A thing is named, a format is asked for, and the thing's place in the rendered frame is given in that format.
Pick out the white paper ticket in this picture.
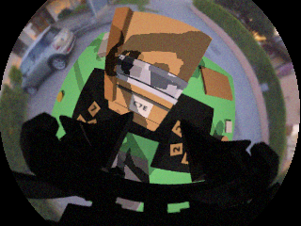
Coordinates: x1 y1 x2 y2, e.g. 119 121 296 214
129 94 153 118

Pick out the grey cylinder with orange top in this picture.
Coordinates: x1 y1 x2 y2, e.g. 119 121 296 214
214 135 229 142

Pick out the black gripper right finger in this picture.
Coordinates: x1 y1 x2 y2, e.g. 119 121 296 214
180 118 251 182

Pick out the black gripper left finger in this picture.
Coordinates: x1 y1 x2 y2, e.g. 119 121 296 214
59 112 135 173

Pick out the pale pink flat square tile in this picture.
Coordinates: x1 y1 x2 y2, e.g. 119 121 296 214
225 121 232 133

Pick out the pale pink flat rectangular slab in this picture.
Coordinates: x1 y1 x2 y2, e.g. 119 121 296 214
97 33 109 57

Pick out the orange flat rectangular board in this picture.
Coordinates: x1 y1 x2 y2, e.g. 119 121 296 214
199 65 233 101

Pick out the orange round disc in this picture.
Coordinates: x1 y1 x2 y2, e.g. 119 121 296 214
57 91 64 102

